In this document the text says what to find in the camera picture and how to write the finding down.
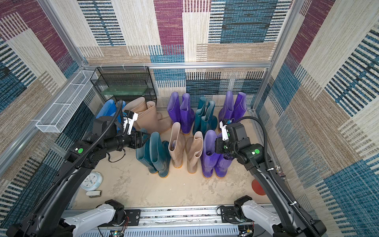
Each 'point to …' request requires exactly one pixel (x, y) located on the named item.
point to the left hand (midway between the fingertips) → (146, 133)
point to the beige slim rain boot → (151, 121)
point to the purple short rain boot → (208, 155)
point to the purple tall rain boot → (173, 108)
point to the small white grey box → (94, 194)
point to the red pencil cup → (257, 188)
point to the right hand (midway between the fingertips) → (217, 144)
